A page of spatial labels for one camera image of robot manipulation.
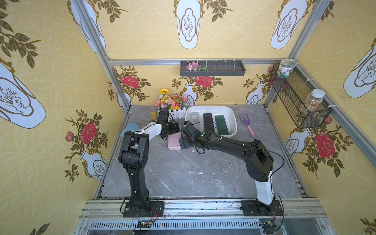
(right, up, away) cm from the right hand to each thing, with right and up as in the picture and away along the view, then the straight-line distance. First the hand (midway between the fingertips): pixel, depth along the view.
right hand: (190, 136), depth 92 cm
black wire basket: (+64, +28, -1) cm, 70 cm away
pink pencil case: (-11, -4, +3) cm, 12 cm away
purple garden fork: (+43, +10, +19) cm, 48 cm away
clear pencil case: (+3, +11, +15) cm, 19 cm away
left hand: (-14, +3, +10) cm, 18 cm away
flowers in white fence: (-11, +22, +8) cm, 26 cm away
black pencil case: (+14, +7, +16) cm, 22 cm away
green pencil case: (+23, +5, +15) cm, 28 cm away
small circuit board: (-22, -42, -19) cm, 51 cm away
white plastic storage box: (+29, +16, +18) cm, 38 cm away
